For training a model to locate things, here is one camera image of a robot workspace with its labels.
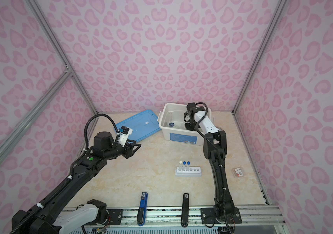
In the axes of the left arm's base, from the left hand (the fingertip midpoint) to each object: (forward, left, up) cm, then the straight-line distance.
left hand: (138, 141), depth 76 cm
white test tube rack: (-10, -27, -18) cm, 34 cm away
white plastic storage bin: (+31, -20, -12) cm, 39 cm away
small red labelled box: (-10, -56, -21) cm, 60 cm away
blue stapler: (-28, -2, -21) cm, 35 cm away
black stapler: (-30, -23, -21) cm, 43 cm away
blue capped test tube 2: (-10, -26, -7) cm, 29 cm away
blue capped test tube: (-10, -24, -7) cm, 27 cm away
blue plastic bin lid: (+30, +5, -23) cm, 38 cm away
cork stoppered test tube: (-8, -22, -16) cm, 28 cm away
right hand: (+21, -33, -17) cm, 43 cm away
